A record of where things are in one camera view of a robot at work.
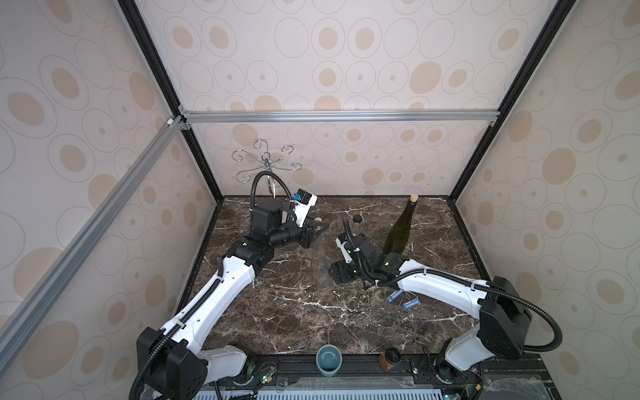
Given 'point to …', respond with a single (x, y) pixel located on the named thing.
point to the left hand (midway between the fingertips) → (331, 223)
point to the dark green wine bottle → (398, 237)
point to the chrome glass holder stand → (266, 163)
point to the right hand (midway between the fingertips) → (345, 264)
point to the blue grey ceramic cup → (328, 359)
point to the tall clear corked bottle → (322, 264)
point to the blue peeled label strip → (411, 303)
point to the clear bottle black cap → (357, 225)
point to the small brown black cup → (390, 357)
